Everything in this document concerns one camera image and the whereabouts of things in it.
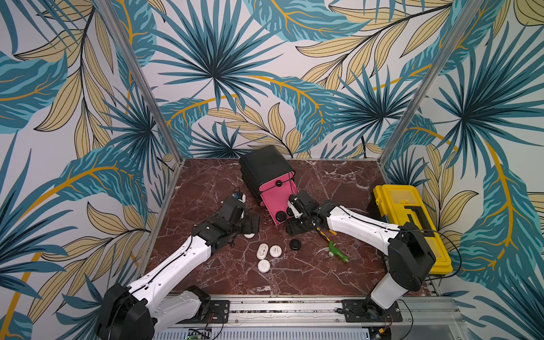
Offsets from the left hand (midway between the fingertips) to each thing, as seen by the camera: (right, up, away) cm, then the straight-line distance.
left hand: (248, 221), depth 81 cm
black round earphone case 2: (+13, 0, +11) cm, 17 cm away
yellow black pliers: (+32, -8, +10) cm, 34 cm away
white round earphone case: (-1, -8, +9) cm, 12 cm away
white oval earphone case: (+5, -13, +5) cm, 14 cm away
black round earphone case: (+19, -11, +7) cm, 23 cm away
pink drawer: (+11, +16, +9) cm, 22 cm away
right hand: (+17, -3, +6) cm, 19 cm away
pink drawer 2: (+11, +7, +12) cm, 18 cm away
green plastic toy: (+36, -13, +5) cm, 38 cm away
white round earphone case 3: (+6, -17, +1) cm, 18 cm away
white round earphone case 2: (+11, -13, +5) cm, 17 cm away
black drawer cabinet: (+5, +22, +18) cm, 29 cm away
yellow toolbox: (+60, +6, +2) cm, 60 cm away
